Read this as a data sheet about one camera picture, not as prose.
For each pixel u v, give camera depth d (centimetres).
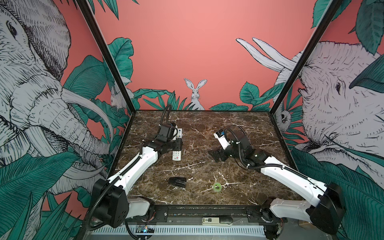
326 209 38
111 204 39
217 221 69
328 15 71
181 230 70
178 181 84
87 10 70
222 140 67
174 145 75
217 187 84
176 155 82
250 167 54
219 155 69
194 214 75
